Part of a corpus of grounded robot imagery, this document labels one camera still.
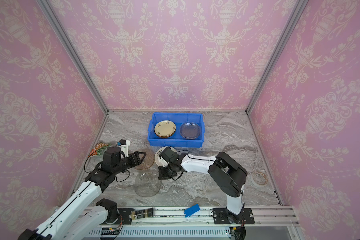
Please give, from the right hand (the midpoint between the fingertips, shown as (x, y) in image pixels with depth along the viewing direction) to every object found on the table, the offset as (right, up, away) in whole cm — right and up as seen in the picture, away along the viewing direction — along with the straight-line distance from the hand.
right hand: (158, 178), depth 83 cm
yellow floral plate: (+1, +27, +23) cm, 35 cm away
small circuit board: (-22, -22, -10) cm, 33 cm away
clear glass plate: (+18, +26, +23) cm, 40 cm away
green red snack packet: (-41, +15, +13) cm, 45 cm away
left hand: (-7, +13, -4) cm, 16 cm away
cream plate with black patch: (-3, +11, +13) cm, 17 cm away
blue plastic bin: (+10, +20, +17) cm, 28 cm away
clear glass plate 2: (-6, -3, -1) cm, 7 cm away
